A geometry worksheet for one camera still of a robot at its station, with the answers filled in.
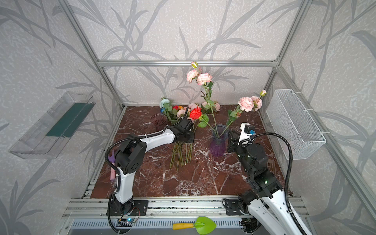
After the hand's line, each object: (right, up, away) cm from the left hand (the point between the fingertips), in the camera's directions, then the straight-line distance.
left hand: (195, 134), depth 96 cm
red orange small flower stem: (-15, +18, +12) cm, 26 cm away
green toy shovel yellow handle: (+4, -39, -29) cm, 49 cm away
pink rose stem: (+7, +20, +20) cm, 29 cm away
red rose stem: (+1, +13, -23) cm, 26 cm away
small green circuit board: (-34, -41, -24) cm, 59 cm away
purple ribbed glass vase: (+14, -5, -10) cm, 18 cm away
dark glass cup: (-22, +9, -6) cm, 25 cm away
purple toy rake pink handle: (-53, -14, -5) cm, 55 cm away
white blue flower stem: (-22, +18, +12) cm, 31 cm away
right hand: (+17, +7, -29) cm, 35 cm away
